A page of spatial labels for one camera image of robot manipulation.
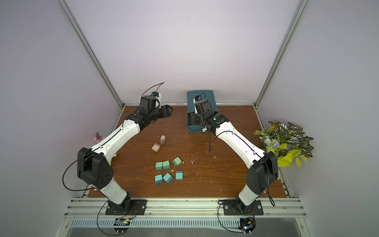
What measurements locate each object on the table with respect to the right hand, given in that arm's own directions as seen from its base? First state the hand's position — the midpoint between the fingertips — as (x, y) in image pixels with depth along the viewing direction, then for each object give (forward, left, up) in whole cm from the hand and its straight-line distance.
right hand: (194, 112), depth 80 cm
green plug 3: (-18, +10, -25) cm, 33 cm away
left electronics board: (-49, +35, -28) cm, 66 cm away
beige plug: (-5, +22, -22) cm, 32 cm away
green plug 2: (-21, +16, -24) cm, 36 cm away
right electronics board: (-48, -27, -28) cm, 62 cm away
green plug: (-22, +21, -24) cm, 39 cm away
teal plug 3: (-27, +8, -24) cm, 37 cm away
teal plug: (-29, +20, -25) cm, 43 cm away
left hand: (+4, +14, -1) cm, 14 cm away
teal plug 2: (-29, +15, -25) cm, 40 cm away
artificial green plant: (-16, -47, -4) cm, 50 cm away
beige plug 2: (-9, +25, -25) cm, 37 cm away
